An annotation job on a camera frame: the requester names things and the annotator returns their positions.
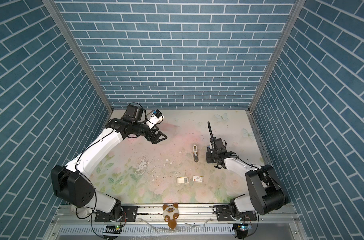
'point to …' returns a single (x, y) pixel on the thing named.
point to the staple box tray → (182, 180)
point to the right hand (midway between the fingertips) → (209, 154)
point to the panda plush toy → (171, 214)
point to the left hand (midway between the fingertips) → (161, 132)
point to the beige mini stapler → (195, 155)
